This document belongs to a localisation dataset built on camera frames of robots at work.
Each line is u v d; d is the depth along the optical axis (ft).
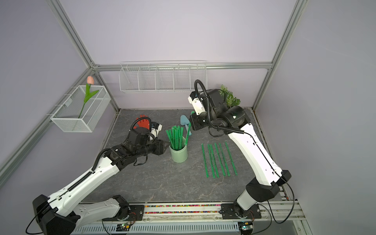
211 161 3.00
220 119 1.35
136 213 2.42
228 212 2.42
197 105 1.82
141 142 1.83
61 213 1.29
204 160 3.01
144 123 3.69
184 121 3.72
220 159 3.03
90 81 2.64
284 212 2.46
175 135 2.76
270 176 1.32
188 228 5.17
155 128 2.12
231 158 3.05
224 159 3.04
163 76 3.22
